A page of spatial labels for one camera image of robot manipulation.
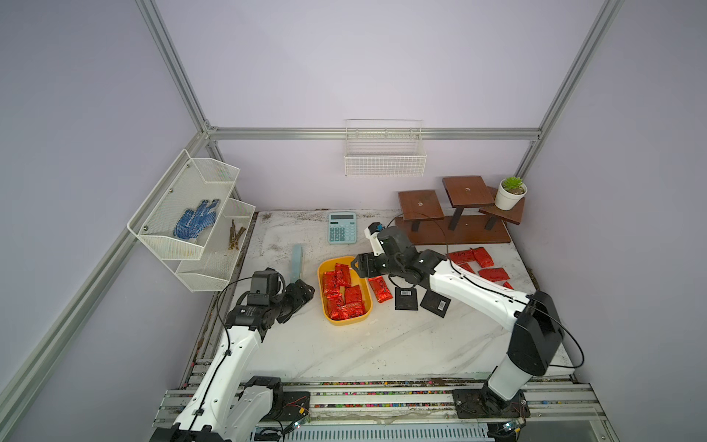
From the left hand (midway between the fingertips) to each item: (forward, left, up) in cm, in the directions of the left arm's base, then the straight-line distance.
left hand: (306, 299), depth 81 cm
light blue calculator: (+38, -8, -11) cm, 41 cm away
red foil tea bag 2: (+24, -63, -11) cm, 69 cm away
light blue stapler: (+20, +8, -10) cm, 24 cm away
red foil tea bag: (+25, -56, -13) cm, 63 cm away
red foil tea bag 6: (+10, -23, -11) cm, 28 cm away
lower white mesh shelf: (+12, +33, -2) cm, 35 cm away
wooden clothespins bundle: (+24, +28, +1) cm, 37 cm away
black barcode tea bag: (+7, -32, -13) cm, 35 cm away
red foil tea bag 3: (+20, -57, -13) cm, 61 cm away
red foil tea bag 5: (+10, -68, -9) cm, 69 cm away
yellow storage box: (+18, -4, -8) cm, 20 cm away
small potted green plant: (+35, -68, +12) cm, 77 cm away
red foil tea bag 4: (+16, -66, -12) cm, 69 cm away
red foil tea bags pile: (+5, -10, -11) cm, 16 cm away
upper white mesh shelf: (+16, +36, +19) cm, 43 cm away
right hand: (+9, -17, +5) cm, 20 cm away
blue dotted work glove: (+14, +32, +18) cm, 39 cm away
